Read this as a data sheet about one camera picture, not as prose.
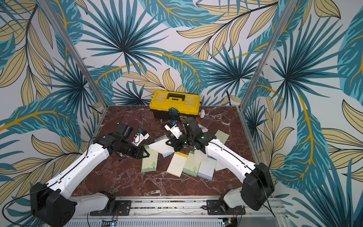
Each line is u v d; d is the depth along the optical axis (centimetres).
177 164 90
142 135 70
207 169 86
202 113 110
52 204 38
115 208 69
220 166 88
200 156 92
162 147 75
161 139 99
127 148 64
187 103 98
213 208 72
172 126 66
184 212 73
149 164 75
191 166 88
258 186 41
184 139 65
